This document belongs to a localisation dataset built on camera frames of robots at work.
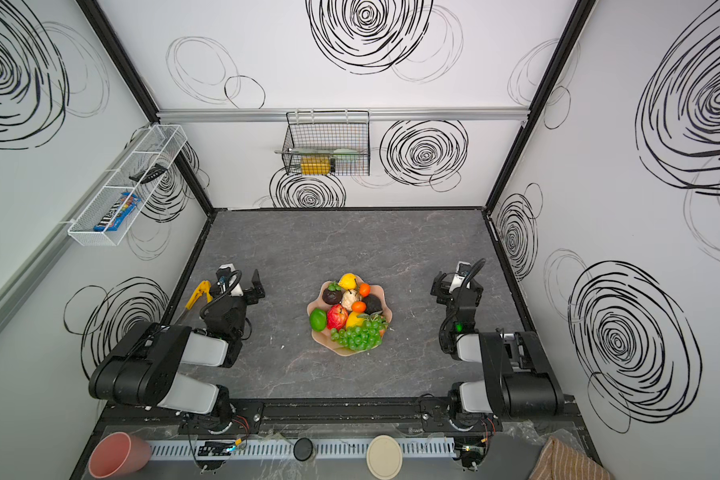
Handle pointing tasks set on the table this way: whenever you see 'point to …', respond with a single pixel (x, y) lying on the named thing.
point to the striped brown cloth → (561, 461)
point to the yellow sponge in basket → (315, 165)
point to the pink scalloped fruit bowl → (323, 337)
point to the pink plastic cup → (116, 454)
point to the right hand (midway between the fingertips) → (456, 275)
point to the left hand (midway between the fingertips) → (243, 272)
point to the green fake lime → (318, 319)
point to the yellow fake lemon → (353, 320)
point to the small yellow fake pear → (348, 281)
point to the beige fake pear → (348, 299)
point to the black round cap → (303, 449)
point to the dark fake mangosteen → (333, 295)
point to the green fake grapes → (363, 337)
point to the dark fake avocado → (373, 303)
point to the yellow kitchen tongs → (204, 287)
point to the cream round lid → (384, 456)
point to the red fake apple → (337, 316)
